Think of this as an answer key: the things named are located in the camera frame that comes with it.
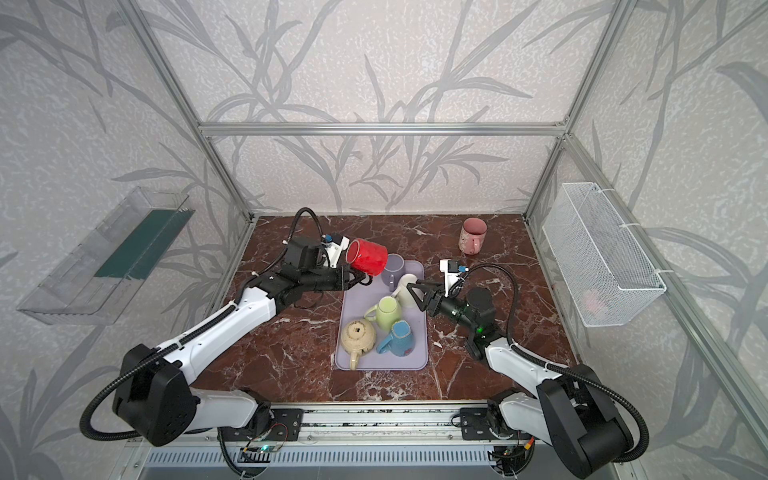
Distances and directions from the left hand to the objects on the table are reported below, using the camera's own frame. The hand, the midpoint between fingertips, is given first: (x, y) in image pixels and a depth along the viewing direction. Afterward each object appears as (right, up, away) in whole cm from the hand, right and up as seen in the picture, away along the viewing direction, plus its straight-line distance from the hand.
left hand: (367, 267), depth 78 cm
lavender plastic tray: (+3, -20, +10) cm, 22 cm away
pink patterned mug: (+33, +9, +23) cm, 41 cm away
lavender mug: (+6, -2, +15) cm, 16 cm away
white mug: (+9, -9, +11) cm, 17 cm away
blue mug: (+9, -20, +2) cm, 22 cm away
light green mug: (+5, -13, +5) cm, 15 cm away
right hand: (+12, -3, 0) cm, 12 cm away
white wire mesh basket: (+52, 0, -16) cm, 54 cm away
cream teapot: (-3, -19, +2) cm, 20 cm away
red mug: (0, +3, -2) cm, 4 cm away
